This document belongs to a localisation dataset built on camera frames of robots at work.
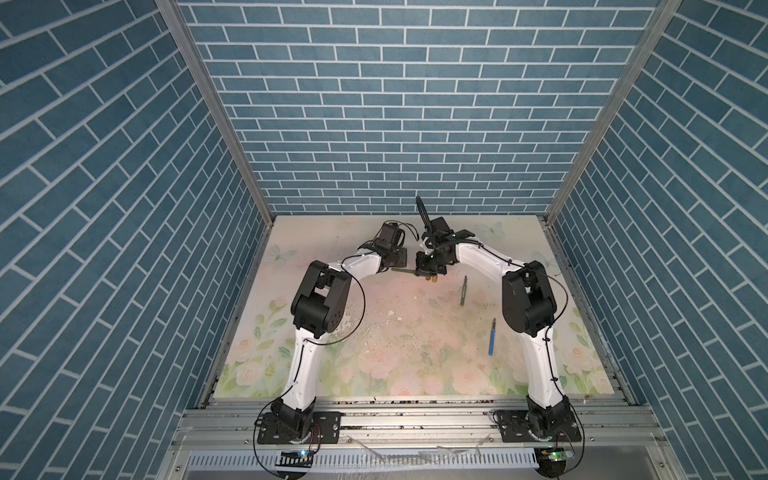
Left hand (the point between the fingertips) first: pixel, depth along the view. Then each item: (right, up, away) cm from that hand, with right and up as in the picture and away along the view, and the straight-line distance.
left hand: (401, 255), depth 105 cm
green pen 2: (+21, -13, -6) cm, 25 cm away
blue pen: (+27, -25, -16) cm, 40 cm away
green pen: (+4, -5, -13) cm, 15 cm away
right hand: (+4, -5, -6) cm, 9 cm away
